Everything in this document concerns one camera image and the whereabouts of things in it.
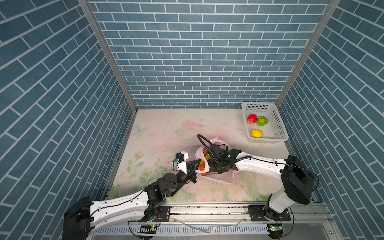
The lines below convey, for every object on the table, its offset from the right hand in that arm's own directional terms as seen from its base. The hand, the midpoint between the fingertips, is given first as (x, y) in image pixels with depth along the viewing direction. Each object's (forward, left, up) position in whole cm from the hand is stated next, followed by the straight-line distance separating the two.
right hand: (209, 168), depth 85 cm
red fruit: (+40, -30, +1) cm, 50 cm away
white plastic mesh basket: (+32, -46, -2) cm, 56 cm away
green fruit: (+37, -36, +2) cm, 52 cm away
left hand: (-5, +3, +16) cm, 17 cm away
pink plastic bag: (-5, -9, +3) cm, 11 cm away
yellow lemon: (+26, -31, +1) cm, 41 cm away
